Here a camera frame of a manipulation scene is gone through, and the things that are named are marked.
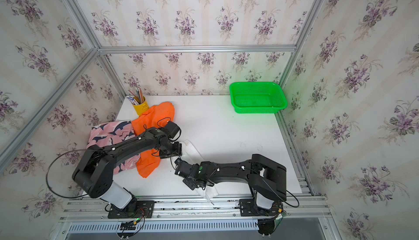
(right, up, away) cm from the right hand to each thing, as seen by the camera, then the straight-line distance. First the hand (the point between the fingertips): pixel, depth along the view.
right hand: (190, 177), depth 80 cm
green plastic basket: (+45, +43, +38) cm, 73 cm away
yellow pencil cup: (-35, +35, +23) cm, 54 cm away
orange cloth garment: (-24, +30, +22) cm, 44 cm away
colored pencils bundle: (-35, +43, +21) cm, 60 cm away
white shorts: (-1, +8, +9) cm, 13 cm away
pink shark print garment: (-51, +20, +13) cm, 56 cm away
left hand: (-7, +10, +5) cm, 13 cm away
